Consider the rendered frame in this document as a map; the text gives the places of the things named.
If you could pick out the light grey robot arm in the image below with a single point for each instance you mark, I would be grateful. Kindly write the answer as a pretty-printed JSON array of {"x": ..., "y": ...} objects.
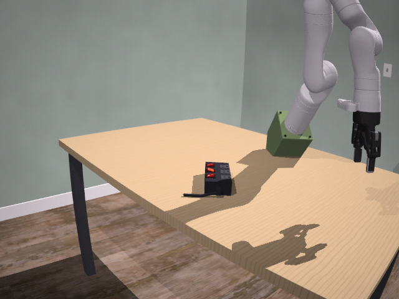
[{"x": 320, "y": 76}]

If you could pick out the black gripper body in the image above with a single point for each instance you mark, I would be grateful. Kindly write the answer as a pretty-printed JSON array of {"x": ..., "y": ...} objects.
[{"x": 368, "y": 121}]

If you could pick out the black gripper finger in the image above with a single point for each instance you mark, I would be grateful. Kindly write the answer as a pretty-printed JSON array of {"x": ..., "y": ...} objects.
[
  {"x": 356, "y": 144},
  {"x": 372, "y": 152}
]

